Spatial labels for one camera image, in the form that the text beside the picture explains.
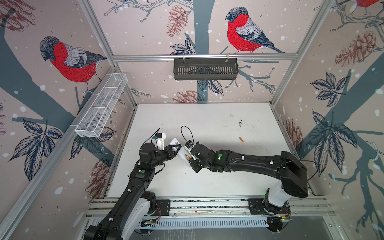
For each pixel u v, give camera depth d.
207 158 0.59
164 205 0.74
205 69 1.05
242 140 1.00
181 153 0.77
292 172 0.43
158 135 0.73
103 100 0.81
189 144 0.70
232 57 0.91
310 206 0.76
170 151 0.71
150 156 0.61
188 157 0.78
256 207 0.73
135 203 0.52
